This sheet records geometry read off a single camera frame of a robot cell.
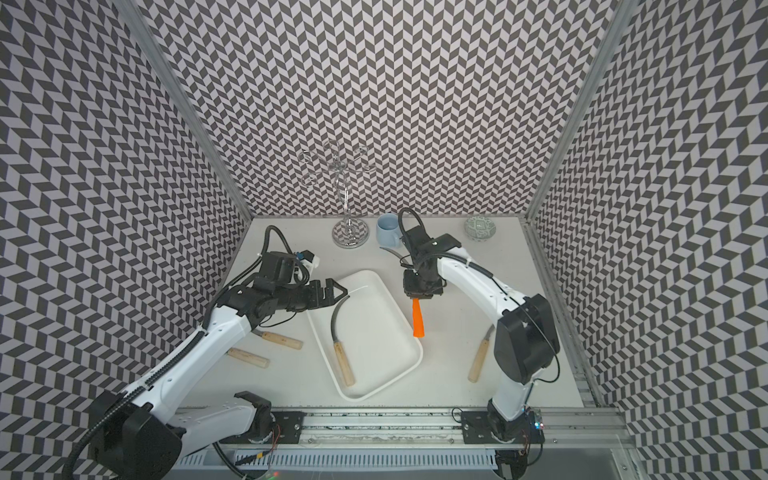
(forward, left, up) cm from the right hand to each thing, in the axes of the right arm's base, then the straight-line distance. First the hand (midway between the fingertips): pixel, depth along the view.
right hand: (415, 300), depth 82 cm
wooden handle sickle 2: (-7, +39, -9) cm, 41 cm away
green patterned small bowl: (+35, -26, -9) cm, 45 cm away
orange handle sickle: (-7, -1, -1) cm, 7 cm away
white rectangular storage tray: (-7, +10, -12) cm, 17 cm away
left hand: (-2, +21, +5) cm, 22 cm away
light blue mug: (+32, +8, -7) cm, 34 cm away
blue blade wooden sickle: (-13, +45, -10) cm, 48 cm away
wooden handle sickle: (-12, -19, -13) cm, 25 cm away
